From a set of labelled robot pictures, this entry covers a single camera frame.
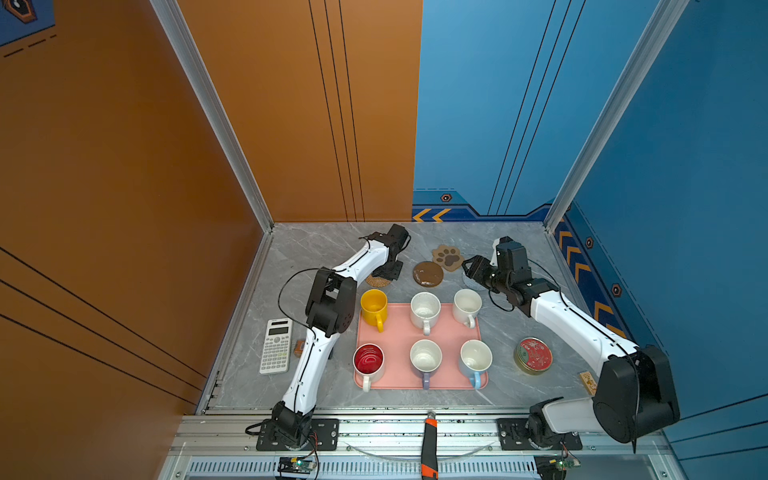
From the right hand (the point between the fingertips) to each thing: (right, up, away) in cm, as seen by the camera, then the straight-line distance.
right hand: (466, 266), depth 87 cm
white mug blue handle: (+2, -26, -2) cm, 26 cm away
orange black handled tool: (-13, -45, -17) cm, 50 cm away
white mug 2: (+2, -12, +5) cm, 13 cm away
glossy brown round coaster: (-9, -3, +20) cm, 22 cm away
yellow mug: (-27, -13, +5) cm, 31 cm away
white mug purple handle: (-12, -26, -2) cm, 29 cm away
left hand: (-24, -3, +18) cm, 30 cm away
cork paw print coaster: (-1, +2, +23) cm, 23 cm away
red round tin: (+18, -25, -4) cm, 31 cm away
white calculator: (-56, -24, +1) cm, 60 cm away
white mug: (-11, -14, +7) cm, 19 cm away
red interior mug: (-28, -27, -3) cm, 40 cm away
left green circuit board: (-44, -47, -16) cm, 66 cm away
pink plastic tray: (-19, -21, +3) cm, 28 cm away
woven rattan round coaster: (-27, -6, +16) cm, 32 cm away
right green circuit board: (+19, -46, -17) cm, 52 cm away
